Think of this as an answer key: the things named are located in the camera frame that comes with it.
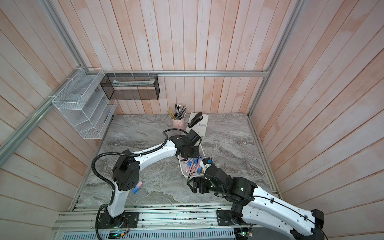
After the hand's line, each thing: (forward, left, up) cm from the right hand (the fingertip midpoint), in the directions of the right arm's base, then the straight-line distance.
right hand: (194, 182), depth 71 cm
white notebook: (+46, -5, -14) cm, 49 cm away
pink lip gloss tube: (+13, -1, -15) cm, 20 cm away
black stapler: (+51, -1, -11) cm, 53 cm away
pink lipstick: (+13, +4, -14) cm, 19 cm away
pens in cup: (+52, +11, -4) cm, 53 cm away
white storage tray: (+14, +1, -14) cm, 19 cm away
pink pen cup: (+43, +11, -7) cm, 45 cm away
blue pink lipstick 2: (+12, -3, -15) cm, 20 cm away
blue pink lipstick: (+17, +3, -15) cm, 22 cm away
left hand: (+18, -1, -7) cm, 19 cm away
